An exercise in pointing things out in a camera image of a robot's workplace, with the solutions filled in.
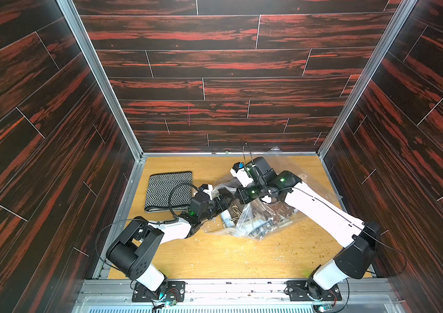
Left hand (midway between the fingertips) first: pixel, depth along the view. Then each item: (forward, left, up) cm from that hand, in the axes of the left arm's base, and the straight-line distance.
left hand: (232, 202), depth 86 cm
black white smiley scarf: (-11, -13, -4) cm, 17 cm away
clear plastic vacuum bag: (-9, -9, +1) cm, 12 cm away
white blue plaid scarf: (-10, -10, -3) cm, 14 cm away
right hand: (-1, -3, +9) cm, 10 cm away
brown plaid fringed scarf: (-5, -14, +1) cm, 15 cm away
